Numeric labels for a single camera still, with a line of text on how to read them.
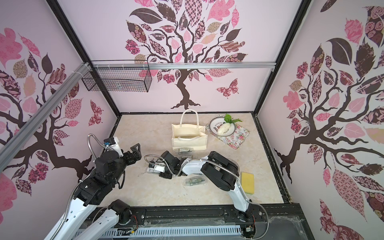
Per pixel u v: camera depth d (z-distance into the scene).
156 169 0.78
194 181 0.83
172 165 0.71
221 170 0.52
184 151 0.96
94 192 0.46
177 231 0.70
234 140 1.03
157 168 0.78
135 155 0.63
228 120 1.13
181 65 0.92
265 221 0.72
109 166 0.49
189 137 0.81
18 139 0.53
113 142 0.60
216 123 1.13
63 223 0.41
